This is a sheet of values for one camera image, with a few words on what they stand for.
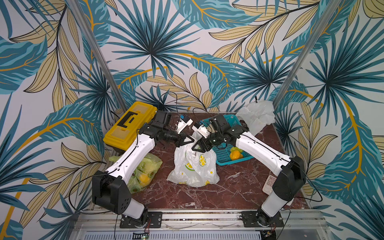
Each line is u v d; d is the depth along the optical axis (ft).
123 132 2.83
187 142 2.38
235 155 2.95
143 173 2.63
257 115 3.49
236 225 2.40
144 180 2.62
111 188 1.33
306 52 2.75
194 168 2.41
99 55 2.76
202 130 2.32
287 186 1.43
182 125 2.22
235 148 1.92
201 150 2.28
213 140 2.22
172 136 2.16
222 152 3.20
